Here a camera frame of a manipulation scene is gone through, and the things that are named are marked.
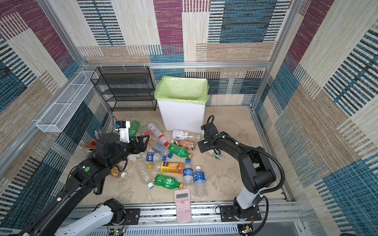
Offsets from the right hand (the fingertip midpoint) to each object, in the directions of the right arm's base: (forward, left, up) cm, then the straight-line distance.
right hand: (210, 146), depth 94 cm
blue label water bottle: (-17, +14, 0) cm, 22 cm away
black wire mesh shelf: (+40, +59, +15) cm, 73 cm away
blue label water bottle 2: (-21, +8, 0) cm, 23 cm away
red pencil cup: (-1, +70, +8) cm, 70 cm away
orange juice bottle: (-14, +25, +1) cm, 29 cm away
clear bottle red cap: (+13, +37, +1) cm, 39 cm away
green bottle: (-23, +24, +2) cm, 33 cm away
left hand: (-9, +33, +25) cm, 43 cm away
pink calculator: (-32, +16, -3) cm, 36 cm away
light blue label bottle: (-2, +31, +1) cm, 31 cm away
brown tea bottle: (+1, +13, +1) cm, 14 cm away
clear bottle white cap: (-17, +38, -3) cm, 42 cm away
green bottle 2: (-1, +20, -2) cm, 20 cm away
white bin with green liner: (+12, +16, +27) cm, 34 cm away
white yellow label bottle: (+7, +16, +3) cm, 18 cm away
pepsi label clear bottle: (-8, +35, +1) cm, 36 cm away
